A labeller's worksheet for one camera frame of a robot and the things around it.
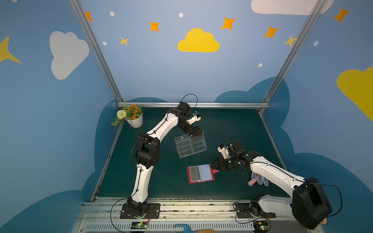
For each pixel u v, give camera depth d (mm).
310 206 417
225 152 759
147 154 567
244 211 742
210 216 733
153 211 742
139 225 705
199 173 879
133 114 993
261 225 720
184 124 815
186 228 692
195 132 933
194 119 865
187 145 950
